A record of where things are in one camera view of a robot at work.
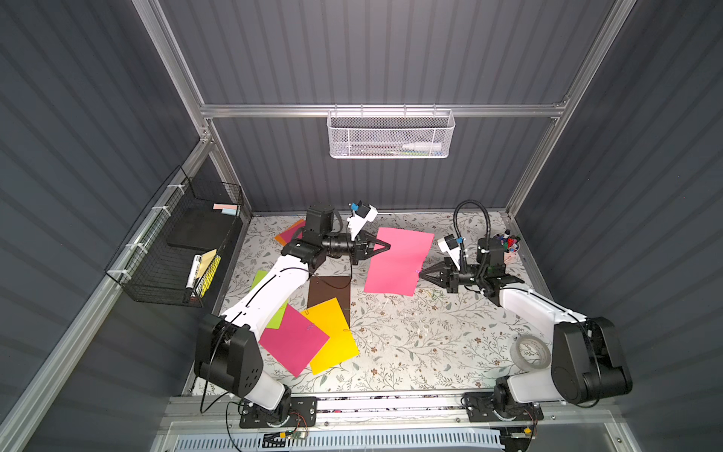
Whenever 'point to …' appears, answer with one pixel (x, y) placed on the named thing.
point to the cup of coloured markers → (511, 247)
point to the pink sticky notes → (226, 209)
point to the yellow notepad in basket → (209, 262)
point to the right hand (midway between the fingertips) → (426, 277)
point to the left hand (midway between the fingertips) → (385, 246)
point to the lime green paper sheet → (276, 322)
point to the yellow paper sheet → (341, 346)
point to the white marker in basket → (423, 147)
